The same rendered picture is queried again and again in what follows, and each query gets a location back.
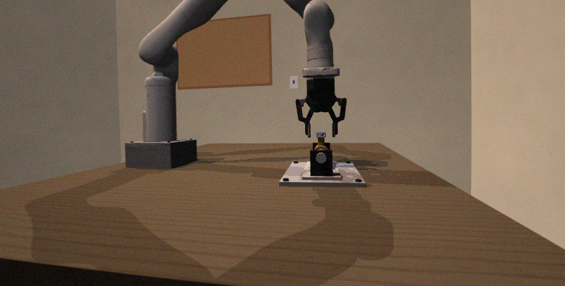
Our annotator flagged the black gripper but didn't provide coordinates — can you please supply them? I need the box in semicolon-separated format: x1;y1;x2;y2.
296;78;346;137

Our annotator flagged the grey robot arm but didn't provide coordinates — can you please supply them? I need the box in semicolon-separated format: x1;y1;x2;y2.
139;0;340;142

